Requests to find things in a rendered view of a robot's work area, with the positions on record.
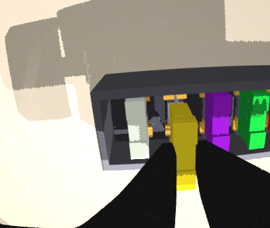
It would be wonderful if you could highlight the yellow fuse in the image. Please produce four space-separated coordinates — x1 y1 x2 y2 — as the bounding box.
169 95 198 191

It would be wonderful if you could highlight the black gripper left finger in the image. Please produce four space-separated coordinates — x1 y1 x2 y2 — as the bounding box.
76 142 177 228

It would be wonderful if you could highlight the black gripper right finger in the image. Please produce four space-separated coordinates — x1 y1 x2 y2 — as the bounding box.
195 140 270 228

